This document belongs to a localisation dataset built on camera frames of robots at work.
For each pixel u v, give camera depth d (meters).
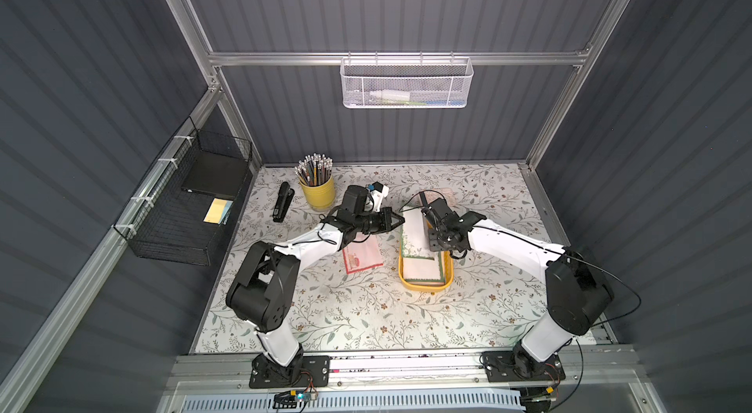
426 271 0.89
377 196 0.83
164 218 0.70
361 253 0.96
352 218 0.72
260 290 0.48
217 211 0.75
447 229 0.67
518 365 0.67
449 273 0.85
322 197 0.97
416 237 0.87
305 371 0.73
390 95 0.95
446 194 1.11
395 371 0.75
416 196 1.09
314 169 0.97
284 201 1.07
